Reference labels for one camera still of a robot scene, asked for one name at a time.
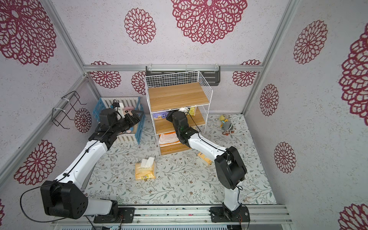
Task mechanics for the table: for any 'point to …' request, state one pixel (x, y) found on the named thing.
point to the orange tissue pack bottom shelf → (168, 138)
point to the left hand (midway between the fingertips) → (139, 115)
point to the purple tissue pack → (159, 116)
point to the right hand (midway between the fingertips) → (174, 108)
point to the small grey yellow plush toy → (226, 125)
